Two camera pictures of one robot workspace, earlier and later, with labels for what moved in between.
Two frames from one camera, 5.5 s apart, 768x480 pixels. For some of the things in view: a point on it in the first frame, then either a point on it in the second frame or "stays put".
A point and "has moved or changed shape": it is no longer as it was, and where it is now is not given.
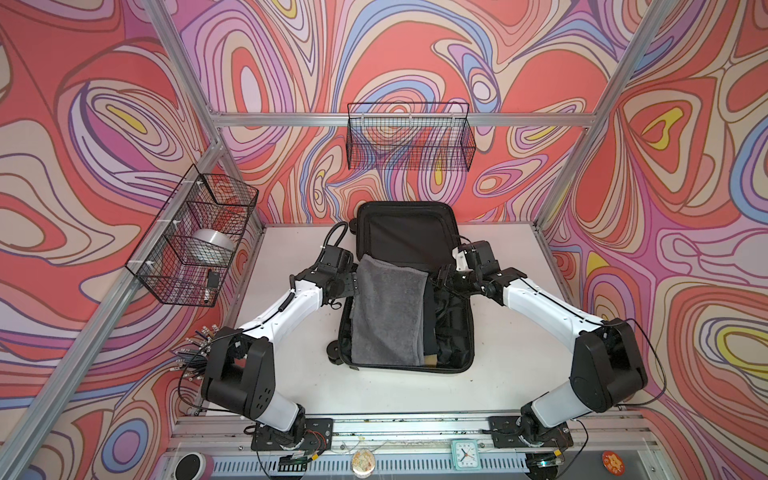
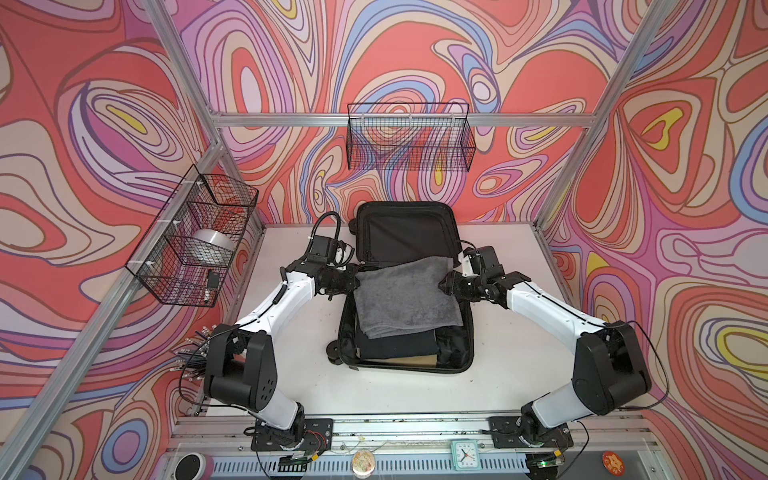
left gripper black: [350, 283] stays put
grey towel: [388, 317] has moved or changed shape
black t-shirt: [429, 319] -> [398, 345]
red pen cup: [191, 358] stays put
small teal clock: [465, 455] stays put
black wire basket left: [183, 258] stays put
